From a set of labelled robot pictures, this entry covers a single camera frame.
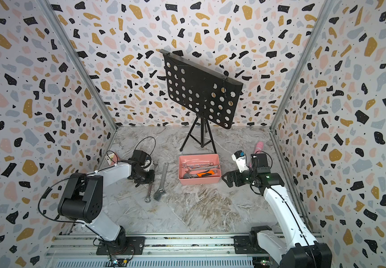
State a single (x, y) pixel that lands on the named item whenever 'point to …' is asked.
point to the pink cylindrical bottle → (259, 147)
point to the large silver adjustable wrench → (161, 193)
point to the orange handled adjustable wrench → (203, 173)
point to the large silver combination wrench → (195, 169)
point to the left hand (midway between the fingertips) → (154, 179)
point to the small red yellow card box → (113, 158)
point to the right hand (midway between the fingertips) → (230, 174)
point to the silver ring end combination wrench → (148, 199)
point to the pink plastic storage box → (187, 161)
